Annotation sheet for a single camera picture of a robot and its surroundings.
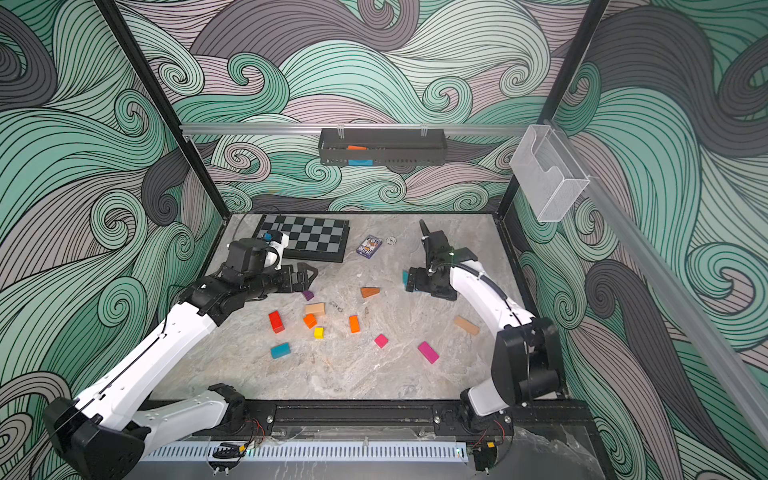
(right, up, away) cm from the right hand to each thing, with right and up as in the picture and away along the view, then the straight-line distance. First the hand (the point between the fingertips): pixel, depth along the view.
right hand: (429, 290), depth 86 cm
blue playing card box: (-18, +12, +22) cm, 31 cm away
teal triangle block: (-6, +1, +15) cm, 16 cm away
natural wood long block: (+13, -12, +4) cm, 18 cm away
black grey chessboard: (-40, +15, +21) cm, 48 cm away
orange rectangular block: (-22, -11, +5) cm, 26 cm away
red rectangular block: (-46, -10, +3) cm, 47 cm away
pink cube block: (-14, -15, +1) cm, 21 cm away
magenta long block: (0, -18, -1) cm, 18 cm away
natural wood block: (-35, -7, +7) cm, 36 cm away
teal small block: (-44, -18, -1) cm, 47 cm away
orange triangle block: (-18, -2, +11) cm, 21 cm away
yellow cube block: (-33, -13, +1) cm, 35 cm away
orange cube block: (-36, -10, +4) cm, 38 cm away
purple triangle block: (-38, -3, +9) cm, 39 cm away
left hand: (-34, +7, -11) cm, 37 cm away
